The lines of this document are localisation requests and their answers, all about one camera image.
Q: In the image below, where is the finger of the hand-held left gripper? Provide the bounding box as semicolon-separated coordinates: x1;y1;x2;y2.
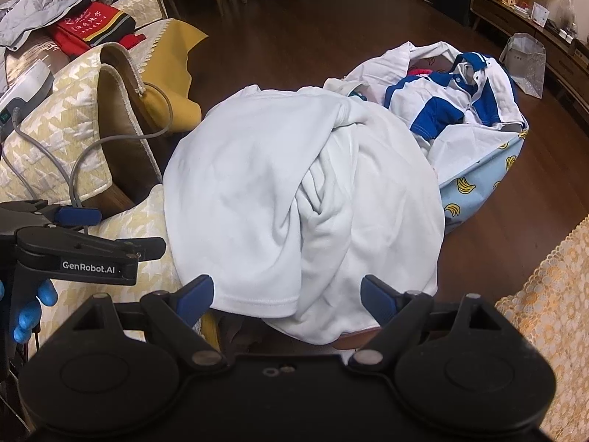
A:
28;200;103;228
92;235;167;263

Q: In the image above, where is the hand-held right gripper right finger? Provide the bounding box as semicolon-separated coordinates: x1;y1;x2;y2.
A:
347;274;504;372

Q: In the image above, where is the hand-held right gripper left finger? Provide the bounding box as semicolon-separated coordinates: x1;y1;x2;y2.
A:
73;274;228;372

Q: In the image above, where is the white sweatshirt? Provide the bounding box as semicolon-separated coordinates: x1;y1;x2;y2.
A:
162;85;446;346

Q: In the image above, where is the person's left hand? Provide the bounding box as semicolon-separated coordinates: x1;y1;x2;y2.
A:
13;281;59;344

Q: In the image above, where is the yellow patterned sofa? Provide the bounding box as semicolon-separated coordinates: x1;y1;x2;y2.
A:
0;0;217;346

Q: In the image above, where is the white electronic device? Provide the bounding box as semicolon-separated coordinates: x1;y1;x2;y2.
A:
0;62;56;139

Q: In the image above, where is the gold floral lace tablecloth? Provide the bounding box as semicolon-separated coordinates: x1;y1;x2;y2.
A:
494;214;589;442

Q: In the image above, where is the white cloth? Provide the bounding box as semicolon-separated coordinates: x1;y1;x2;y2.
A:
322;41;528;185

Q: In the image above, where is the mustard yellow blanket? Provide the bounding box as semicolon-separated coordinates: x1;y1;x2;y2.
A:
142;18;210;132

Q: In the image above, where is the red and black garment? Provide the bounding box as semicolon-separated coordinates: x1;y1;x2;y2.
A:
46;2;143;58

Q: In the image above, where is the blue and white polo shirt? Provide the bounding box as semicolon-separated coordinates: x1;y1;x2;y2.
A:
384;52;521;141

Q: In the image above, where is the grey jacket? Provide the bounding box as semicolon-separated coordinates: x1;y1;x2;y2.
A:
0;0;113;51

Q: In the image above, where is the translucent plastic bag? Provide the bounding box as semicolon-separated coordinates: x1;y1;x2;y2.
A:
499;33;547;99

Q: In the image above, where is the wooden TV cabinet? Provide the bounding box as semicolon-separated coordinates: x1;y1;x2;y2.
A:
469;0;589;125

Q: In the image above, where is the grey cable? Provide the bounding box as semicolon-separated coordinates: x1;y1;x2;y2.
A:
0;82;174;235

